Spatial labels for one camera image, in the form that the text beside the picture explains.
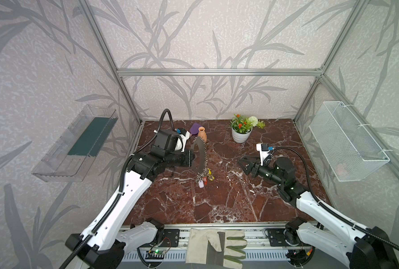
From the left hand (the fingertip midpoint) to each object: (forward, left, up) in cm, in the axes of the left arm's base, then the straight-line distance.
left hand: (198, 151), depth 68 cm
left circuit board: (-33, +19, -31) cm, 50 cm away
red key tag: (-5, -3, -17) cm, 18 cm away
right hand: (+3, -19, -6) cm, 21 cm away
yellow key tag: (-4, -6, -17) cm, 19 cm away
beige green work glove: (-31, -7, -27) cm, 41 cm away
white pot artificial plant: (+28, -24, -16) cm, 40 cm away
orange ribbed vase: (+27, 0, -21) cm, 34 cm away
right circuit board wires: (-34, -45, -32) cm, 65 cm away
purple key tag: (-8, -1, -15) cm, 17 cm away
